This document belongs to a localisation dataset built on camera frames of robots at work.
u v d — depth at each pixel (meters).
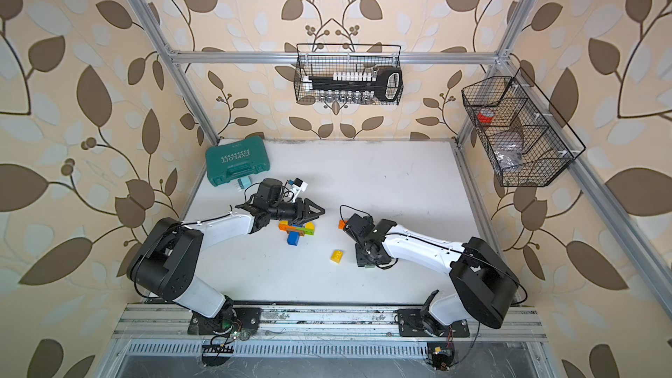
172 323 0.76
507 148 0.73
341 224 0.89
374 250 0.60
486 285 0.42
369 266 0.75
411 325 0.72
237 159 1.08
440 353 0.72
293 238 0.89
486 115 0.87
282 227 0.91
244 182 1.04
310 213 0.79
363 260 0.75
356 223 0.69
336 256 0.85
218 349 0.74
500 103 0.88
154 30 0.85
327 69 0.94
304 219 0.77
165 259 0.46
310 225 0.91
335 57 0.90
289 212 0.79
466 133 1.19
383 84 0.84
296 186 0.84
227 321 0.67
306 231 0.91
